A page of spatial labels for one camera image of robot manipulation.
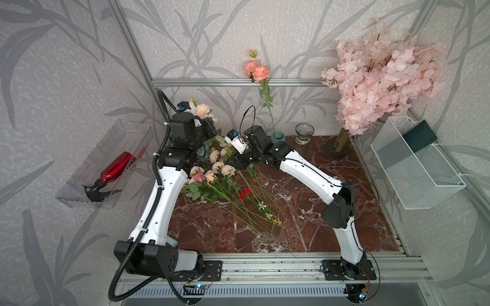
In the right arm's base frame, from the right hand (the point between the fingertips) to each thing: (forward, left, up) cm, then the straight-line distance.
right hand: (229, 157), depth 78 cm
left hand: (+6, +4, +15) cm, 17 cm away
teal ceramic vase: (+21, -22, -8) cm, 31 cm away
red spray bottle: (-20, +39, +8) cm, 44 cm away
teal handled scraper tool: (-26, +25, -24) cm, 43 cm away
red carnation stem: (-5, -6, -22) cm, 23 cm away
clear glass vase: (+24, -36, -8) cm, 44 cm away
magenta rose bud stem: (+3, +17, -19) cm, 26 cm away
